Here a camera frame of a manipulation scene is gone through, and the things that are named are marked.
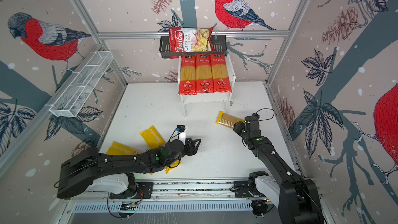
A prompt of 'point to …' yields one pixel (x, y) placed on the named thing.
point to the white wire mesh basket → (74, 99)
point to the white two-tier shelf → (211, 98)
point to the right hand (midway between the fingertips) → (236, 127)
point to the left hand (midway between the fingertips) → (197, 142)
